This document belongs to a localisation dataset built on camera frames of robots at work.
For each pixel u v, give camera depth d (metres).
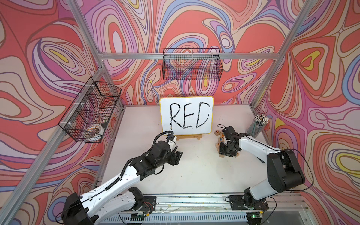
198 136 0.95
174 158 0.67
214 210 0.72
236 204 0.73
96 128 0.72
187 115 0.90
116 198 0.57
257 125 0.90
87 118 0.79
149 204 0.73
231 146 0.69
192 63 0.96
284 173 0.44
